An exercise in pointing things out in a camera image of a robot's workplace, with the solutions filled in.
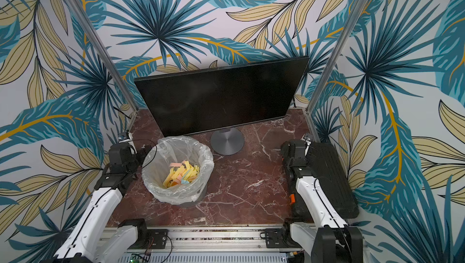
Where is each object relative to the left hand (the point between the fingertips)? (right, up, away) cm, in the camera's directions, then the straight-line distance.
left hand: (140, 151), depth 80 cm
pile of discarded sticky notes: (+17, -12, +6) cm, 22 cm away
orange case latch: (+67, -21, 0) cm, 70 cm away
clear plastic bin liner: (+15, +1, -5) cm, 16 cm away
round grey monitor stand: (+37, +2, +23) cm, 44 cm away
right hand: (+71, +1, +4) cm, 71 cm away
